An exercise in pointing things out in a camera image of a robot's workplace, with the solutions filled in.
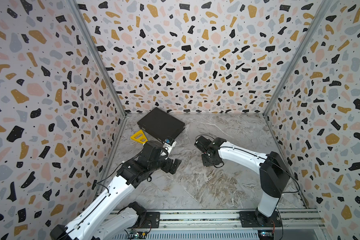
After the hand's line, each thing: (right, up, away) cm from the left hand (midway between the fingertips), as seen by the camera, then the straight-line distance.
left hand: (174, 156), depth 73 cm
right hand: (+18, -7, +15) cm, 24 cm away
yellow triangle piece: (-28, +7, +34) cm, 45 cm away
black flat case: (-13, +16, +36) cm, 42 cm away
